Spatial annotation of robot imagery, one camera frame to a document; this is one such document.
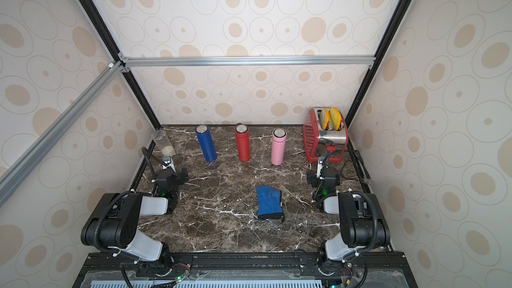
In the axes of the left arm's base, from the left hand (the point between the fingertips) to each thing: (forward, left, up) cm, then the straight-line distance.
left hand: (175, 165), depth 93 cm
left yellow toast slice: (+20, -70, +12) cm, 74 cm away
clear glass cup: (+11, +8, +3) cm, 14 cm away
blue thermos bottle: (+9, -14, +5) cm, 18 cm away
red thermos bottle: (+10, -31, +8) cm, 34 cm away
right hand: (0, -69, -2) cm, 69 cm away
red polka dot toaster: (+11, -68, +4) cm, 69 cm away
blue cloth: (-17, -44, -4) cm, 47 cm away
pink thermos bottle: (+7, -48, +13) cm, 50 cm away
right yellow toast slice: (+20, -75, +13) cm, 79 cm away
